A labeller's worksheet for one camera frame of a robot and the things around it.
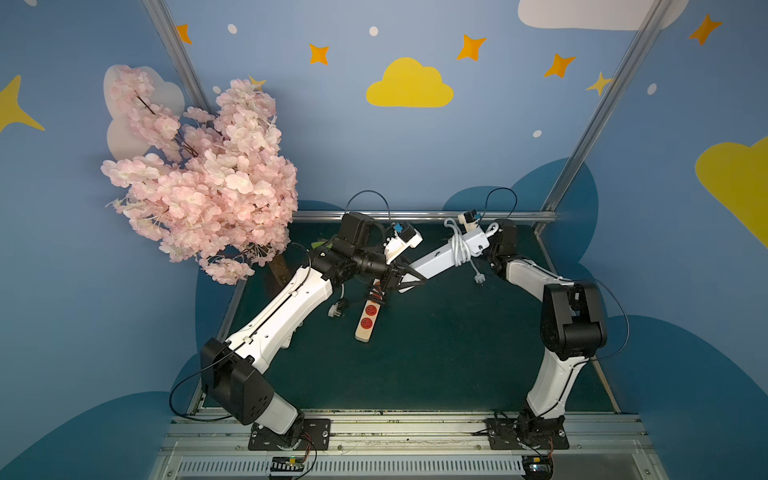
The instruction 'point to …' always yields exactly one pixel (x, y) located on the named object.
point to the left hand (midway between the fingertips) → (422, 271)
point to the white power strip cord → (334, 309)
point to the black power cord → (377, 293)
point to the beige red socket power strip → (368, 317)
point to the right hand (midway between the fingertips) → (449, 236)
